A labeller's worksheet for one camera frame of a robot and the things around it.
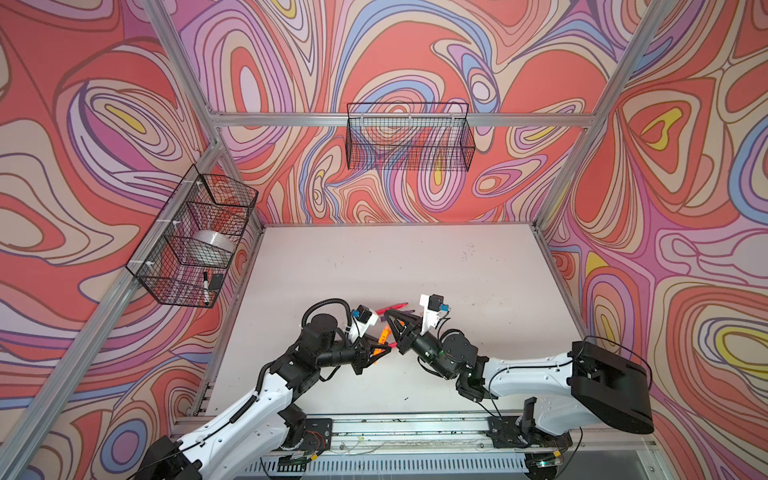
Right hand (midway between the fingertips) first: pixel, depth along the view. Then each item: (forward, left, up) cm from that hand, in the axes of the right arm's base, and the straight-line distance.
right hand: (385, 322), depth 72 cm
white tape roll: (+18, +42, +12) cm, 47 cm away
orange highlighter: (-3, 0, -1) cm, 3 cm away
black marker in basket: (+8, +43, +6) cm, 45 cm away
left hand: (-4, -1, -5) cm, 6 cm away
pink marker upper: (+15, -2, -19) cm, 24 cm away
